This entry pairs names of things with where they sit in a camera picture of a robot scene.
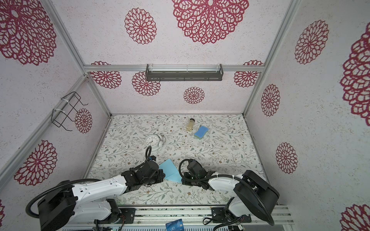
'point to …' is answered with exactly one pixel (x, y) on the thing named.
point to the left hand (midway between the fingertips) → (165, 177)
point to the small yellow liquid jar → (190, 124)
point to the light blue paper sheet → (170, 172)
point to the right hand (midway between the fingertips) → (181, 176)
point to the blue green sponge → (201, 132)
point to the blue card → (177, 225)
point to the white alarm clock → (155, 141)
